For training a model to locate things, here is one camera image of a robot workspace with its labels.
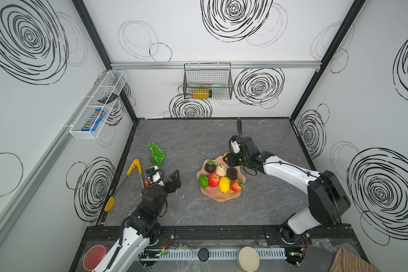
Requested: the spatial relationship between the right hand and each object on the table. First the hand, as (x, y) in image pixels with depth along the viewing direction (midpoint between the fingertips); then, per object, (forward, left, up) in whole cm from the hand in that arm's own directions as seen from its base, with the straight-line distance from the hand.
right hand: (227, 157), depth 88 cm
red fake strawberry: (-14, -4, -3) cm, 15 cm away
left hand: (-11, +27, +2) cm, 29 cm away
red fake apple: (-11, +7, -4) cm, 14 cm away
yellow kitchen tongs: (-21, +57, -8) cm, 61 cm away
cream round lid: (-43, -6, -4) cm, 43 cm away
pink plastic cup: (-43, +52, -2) cm, 68 cm away
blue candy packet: (+3, +59, +24) cm, 64 cm away
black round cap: (-42, +11, -1) cm, 43 cm away
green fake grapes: (+5, +39, -7) cm, 40 cm away
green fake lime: (-12, +12, -3) cm, 17 cm away
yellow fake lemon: (-12, +1, -6) cm, 14 cm away
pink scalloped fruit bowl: (+1, +4, -5) cm, 6 cm away
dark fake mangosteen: (-5, +9, -2) cm, 10 cm away
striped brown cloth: (-42, -46, -10) cm, 63 cm away
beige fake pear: (-6, +3, -3) cm, 7 cm away
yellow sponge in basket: (+26, +14, +21) cm, 36 cm away
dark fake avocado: (-7, -2, -4) cm, 9 cm away
